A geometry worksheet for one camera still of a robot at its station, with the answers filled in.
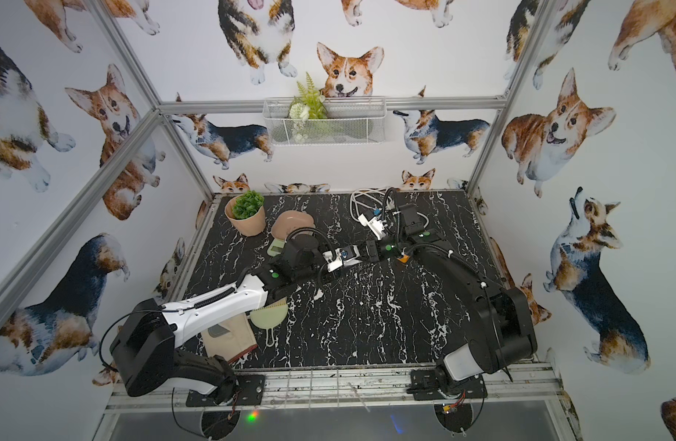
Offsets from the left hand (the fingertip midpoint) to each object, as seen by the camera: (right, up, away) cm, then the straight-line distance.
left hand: (350, 250), depth 79 cm
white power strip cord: (+15, +20, +43) cm, 50 cm away
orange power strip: (+13, 0, -14) cm, 19 cm away
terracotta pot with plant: (-38, +11, +21) cm, 45 cm away
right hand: (0, -1, -2) cm, 2 cm away
